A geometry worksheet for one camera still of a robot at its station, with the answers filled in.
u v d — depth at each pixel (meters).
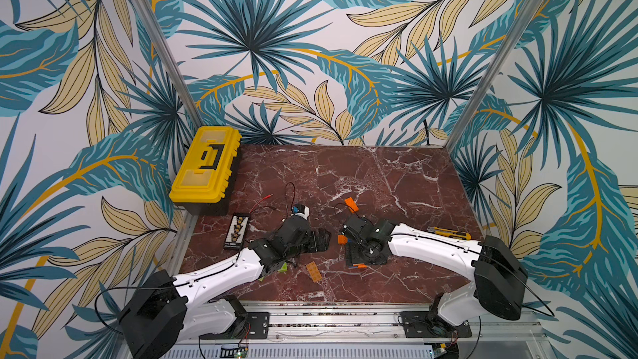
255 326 0.73
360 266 0.84
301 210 0.75
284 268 0.81
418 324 0.73
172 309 0.40
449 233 0.93
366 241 0.61
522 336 0.74
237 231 0.91
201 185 0.85
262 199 1.01
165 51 0.84
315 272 0.83
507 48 0.84
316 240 0.73
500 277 0.42
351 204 1.00
